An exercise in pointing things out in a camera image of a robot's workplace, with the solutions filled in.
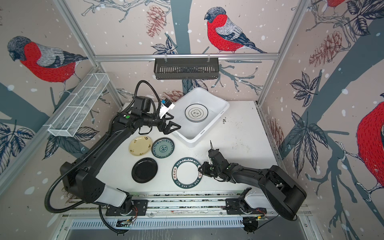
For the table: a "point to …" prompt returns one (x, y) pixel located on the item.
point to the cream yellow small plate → (140, 145)
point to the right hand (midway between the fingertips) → (198, 172)
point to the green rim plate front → (185, 174)
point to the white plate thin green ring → (196, 112)
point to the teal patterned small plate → (162, 147)
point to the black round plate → (144, 170)
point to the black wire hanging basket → (186, 68)
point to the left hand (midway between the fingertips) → (175, 121)
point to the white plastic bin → (190, 131)
